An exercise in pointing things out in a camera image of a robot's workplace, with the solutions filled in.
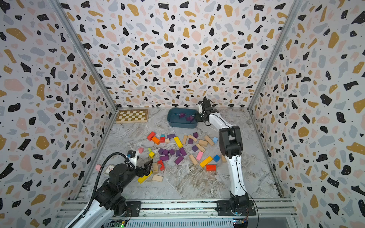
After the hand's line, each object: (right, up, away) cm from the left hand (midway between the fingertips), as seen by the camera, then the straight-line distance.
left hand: (147, 159), depth 80 cm
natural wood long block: (+38, +8, +21) cm, 44 cm away
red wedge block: (+37, -8, +10) cm, 40 cm away
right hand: (+31, +25, +27) cm, 48 cm away
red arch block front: (+7, -7, +8) cm, 13 cm away
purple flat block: (+11, +11, +24) cm, 28 cm away
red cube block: (+5, +8, +20) cm, 22 cm away
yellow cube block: (-1, -1, +12) cm, 12 cm away
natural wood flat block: (+33, +6, +18) cm, 38 cm away
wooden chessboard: (-22, +25, +33) cm, 47 cm away
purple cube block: (+27, +3, +17) cm, 32 cm away
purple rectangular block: (+17, -4, +12) cm, 21 cm away
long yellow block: (+16, +7, +20) cm, 26 cm away
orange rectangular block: (-1, +8, +22) cm, 23 cm away
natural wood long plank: (+26, -3, +12) cm, 29 cm away
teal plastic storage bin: (+18, +24, +35) cm, 46 cm away
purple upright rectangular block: (+19, +1, +15) cm, 24 cm away
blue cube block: (+41, -3, +12) cm, 43 cm away
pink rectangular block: (+30, -1, +14) cm, 34 cm away
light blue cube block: (+42, +8, +20) cm, 47 cm away
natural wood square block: (+5, -12, +4) cm, 14 cm away
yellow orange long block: (+34, -4, +11) cm, 36 cm away
